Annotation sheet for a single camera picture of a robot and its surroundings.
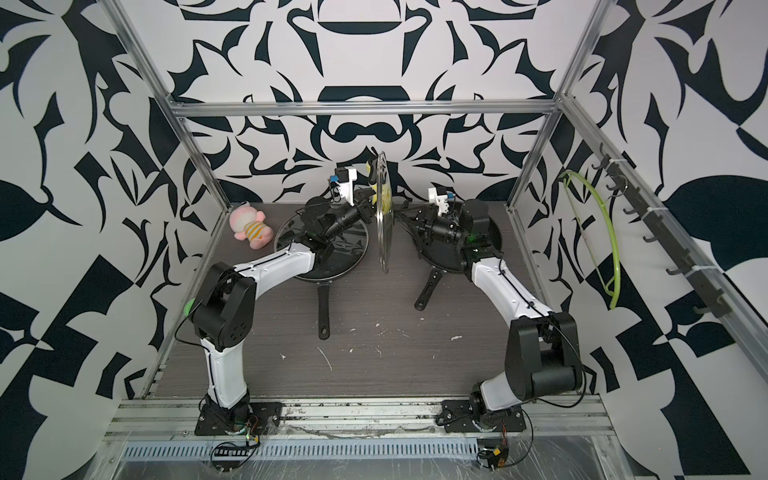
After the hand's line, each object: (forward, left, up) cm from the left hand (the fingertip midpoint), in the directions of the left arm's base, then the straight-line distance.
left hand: (385, 183), depth 78 cm
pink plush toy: (+12, +47, -27) cm, 56 cm away
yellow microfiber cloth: (-5, 0, 0) cm, 5 cm away
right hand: (-10, -2, -2) cm, 10 cm away
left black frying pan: (-19, +18, -25) cm, 36 cm away
